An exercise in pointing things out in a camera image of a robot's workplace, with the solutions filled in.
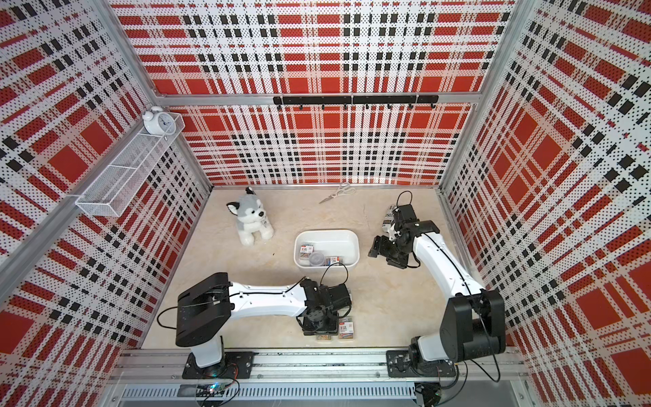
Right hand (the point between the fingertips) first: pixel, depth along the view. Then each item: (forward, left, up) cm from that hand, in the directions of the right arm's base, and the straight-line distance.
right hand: (382, 256), depth 82 cm
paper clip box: (+9, +27, -10) cm, 30 cm away
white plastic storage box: (+11, +20, -14) cm, 27 cm away
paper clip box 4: (-22, +19, -12) cm, 31 cm away
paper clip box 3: (-20, +12, -10) cm, 25 cm away
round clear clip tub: (+5, +23, -10) cm, 26 cm away
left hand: (-20, +17, -12) cm, 29 cm away
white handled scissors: (+44, +13, -14) cm, 48 cm away
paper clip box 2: (+4, +18, -10) cm, 21 cm away
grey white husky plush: (+14, +46, +3) cm, 49 cm away
